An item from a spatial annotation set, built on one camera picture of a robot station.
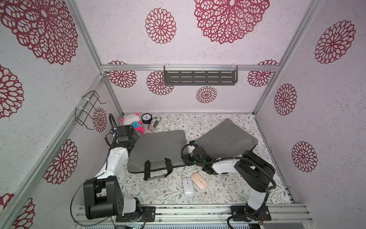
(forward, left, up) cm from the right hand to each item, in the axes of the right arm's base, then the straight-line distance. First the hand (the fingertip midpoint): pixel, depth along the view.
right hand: (182, 155), depth 92 cm
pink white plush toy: (+28, +38, +3) cm, 47 cm away
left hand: (+7, +30, +10) cm, 33 cm away
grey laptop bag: (+15, -32, -4) cm, 36 cm away
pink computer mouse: (-15, -11, -2) cm, 19 cm away
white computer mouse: (-19, -4, -2) cm, 19 cm away
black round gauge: (+33, +30, 0) cm, 44 cm away
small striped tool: (+27, +23, 0) cm, 35 cm away
